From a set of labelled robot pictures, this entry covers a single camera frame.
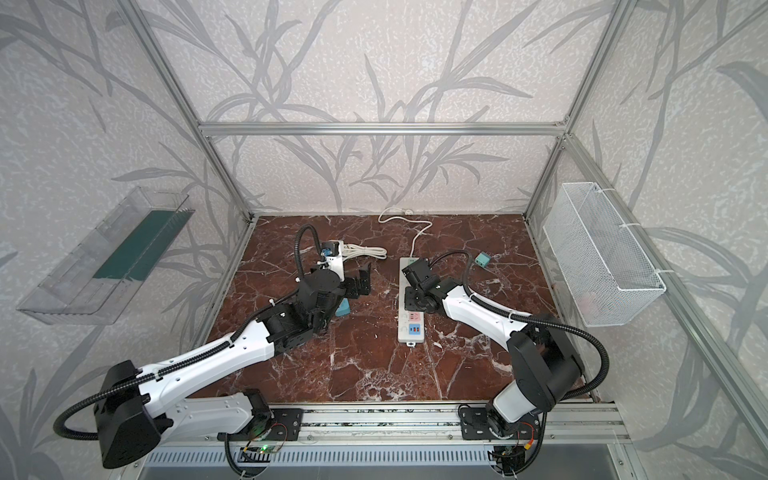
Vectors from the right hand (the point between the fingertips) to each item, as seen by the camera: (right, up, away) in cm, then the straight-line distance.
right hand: (413, 290), depth 89 cm
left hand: (-14, +11, -14) cm, 23 cm away
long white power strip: (-1, -10, -1) cm, 10 cm away
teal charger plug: (+26, +8, +18) cm, 33 cm away
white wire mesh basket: (+39, +9, -28) cm, 49 cm away
